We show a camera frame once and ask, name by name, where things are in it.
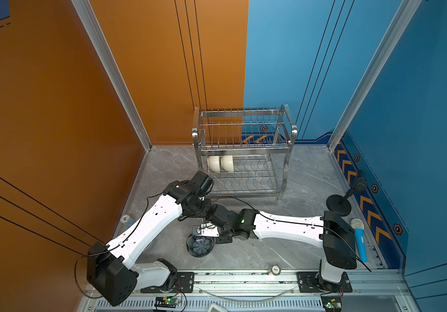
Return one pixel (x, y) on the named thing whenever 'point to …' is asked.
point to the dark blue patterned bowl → (200, 246)
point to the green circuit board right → (332, 303)
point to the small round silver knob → (275, 270)
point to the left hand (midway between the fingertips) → (206, 209)
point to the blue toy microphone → (358, 225)
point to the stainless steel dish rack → (244, 151)
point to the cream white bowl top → (214, 163)
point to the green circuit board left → (166, 301)
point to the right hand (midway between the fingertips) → (214, 226)
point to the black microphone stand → (337, 205)
